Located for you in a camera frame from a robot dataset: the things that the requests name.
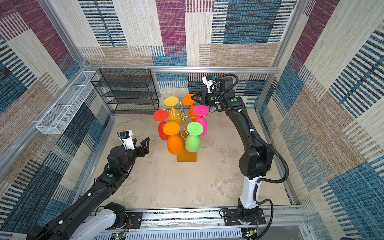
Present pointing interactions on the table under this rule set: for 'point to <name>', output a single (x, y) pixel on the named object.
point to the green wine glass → (193, 141)
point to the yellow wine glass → (174, 114)
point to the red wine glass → (161, 115)
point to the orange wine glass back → (187, 100)
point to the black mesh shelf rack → (127, 91)
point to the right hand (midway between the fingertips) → (192, 99)
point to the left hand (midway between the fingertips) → (142, 136)
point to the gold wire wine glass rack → (185, 156)
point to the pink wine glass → (201, 110)
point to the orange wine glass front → (174, 142)
